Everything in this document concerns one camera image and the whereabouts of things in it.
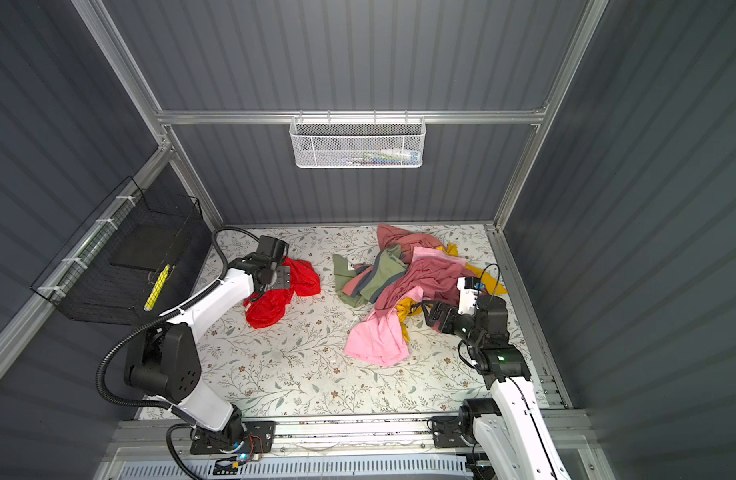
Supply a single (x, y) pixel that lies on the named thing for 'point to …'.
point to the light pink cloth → (381, 337)
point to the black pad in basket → (153, 245)
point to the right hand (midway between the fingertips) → (440, 308)
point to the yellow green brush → (162, 278)
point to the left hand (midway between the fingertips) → (266, 276)
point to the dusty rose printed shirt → (436, 279)
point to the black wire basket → (83, 287)
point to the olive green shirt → (388, 265)
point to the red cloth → (267, 307)
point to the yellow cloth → (411, 306)
